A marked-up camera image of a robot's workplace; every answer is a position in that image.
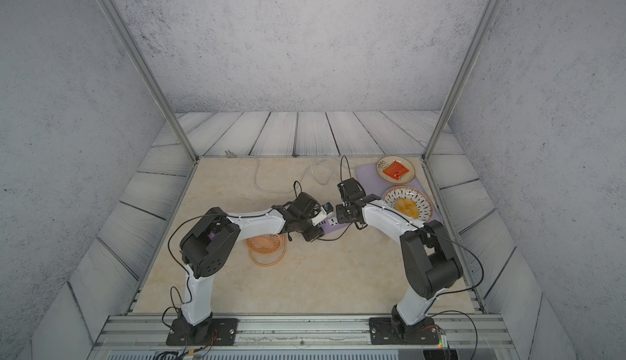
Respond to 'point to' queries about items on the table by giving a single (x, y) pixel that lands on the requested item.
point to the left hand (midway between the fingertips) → (323, 229)
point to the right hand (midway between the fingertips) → (345, 213)
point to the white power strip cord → (230, 155)
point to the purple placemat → (372, 184)
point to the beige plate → (405, 177)
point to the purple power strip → (331, 224)
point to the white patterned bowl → (422, 199)
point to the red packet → (396, 169)
